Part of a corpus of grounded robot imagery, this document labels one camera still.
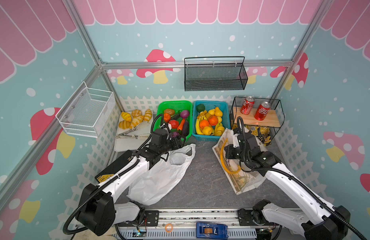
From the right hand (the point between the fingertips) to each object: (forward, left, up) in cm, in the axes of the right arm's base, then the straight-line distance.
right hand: (224, 147), depth 77 cm
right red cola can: (+22, -25, +5) cm, 34 cm away
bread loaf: (+39, +67, -17) cm, 80 cm away
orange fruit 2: (+27, +8, -11) cm, 30 cm away
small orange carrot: (+26, +25, -15) cm, 39 cm away
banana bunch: (+33, +11, -13) cm, 37 cm away
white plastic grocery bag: (-15, +39, -16) cm, 45 cm away
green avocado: (+42, +10, -11) cm, 45 cm away
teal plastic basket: (+17, +12, -15) cm, 26 cm away
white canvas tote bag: (-15, -8, -9) cm, 19 cm away
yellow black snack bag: (+20, -33, -15) cm, 41 cm away
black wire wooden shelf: (+25, -38, -7) cm, 46 cm away
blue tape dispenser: (-35, +10, -14) cm, 39 cm away
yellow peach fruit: (+20, +6, -11) cm, 24 cm away
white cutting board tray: (+15, +61, -20) cm, 66 cm away
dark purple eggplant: (+24, +21, -16) cm, 35 cm away
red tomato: (+27, +29, -13) cm, 42 cm away
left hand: (+5, +22, -2) cm, 23 cm away
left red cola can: (+28, -18, +4) cm, 33 cm away
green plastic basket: (+38, +26, -15) cm, 49 cm away
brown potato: (+43, +32, -16) cm, 56 cm away
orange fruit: (+31, +1, -12) cm, 33 cm away
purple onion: (+37, +22, -13) cm, 45 cm away
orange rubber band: (-33, +28, -20) cm, 48 cm away
